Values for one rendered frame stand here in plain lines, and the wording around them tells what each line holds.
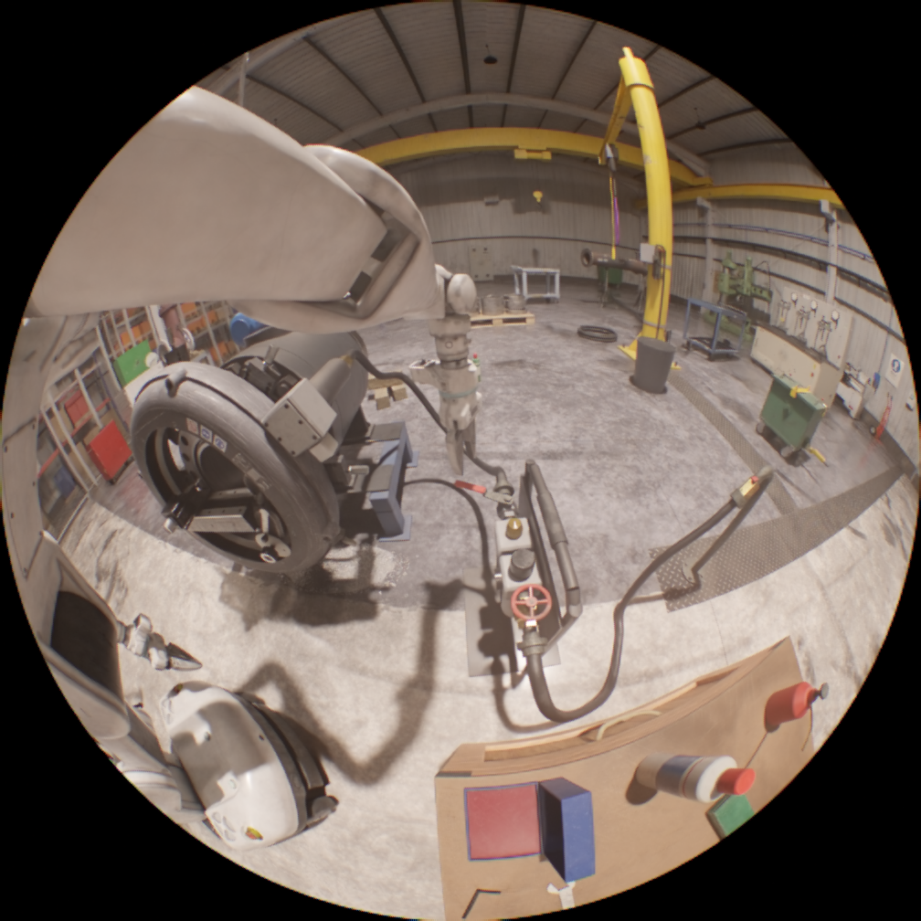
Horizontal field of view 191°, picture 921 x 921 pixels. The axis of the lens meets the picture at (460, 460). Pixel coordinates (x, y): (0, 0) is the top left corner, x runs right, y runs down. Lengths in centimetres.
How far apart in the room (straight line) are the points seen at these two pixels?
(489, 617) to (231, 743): 92
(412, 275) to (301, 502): 54
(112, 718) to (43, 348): 42
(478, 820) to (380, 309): 63
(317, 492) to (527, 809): 74
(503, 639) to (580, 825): 72
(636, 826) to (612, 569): 92
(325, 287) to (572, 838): 55
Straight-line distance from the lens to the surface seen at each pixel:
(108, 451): 612
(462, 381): 50
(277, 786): 92
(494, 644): 99
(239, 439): 59
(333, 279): 15
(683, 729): 62
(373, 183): 15
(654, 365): 252
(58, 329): 44
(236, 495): 85
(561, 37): 1034
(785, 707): 74
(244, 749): 91
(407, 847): 117
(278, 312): 15
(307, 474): 62
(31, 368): 40
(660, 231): 346
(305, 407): 52
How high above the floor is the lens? 97
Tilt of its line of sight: 40 degrees down
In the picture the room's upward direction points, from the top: 7 degrees counter-clockwise
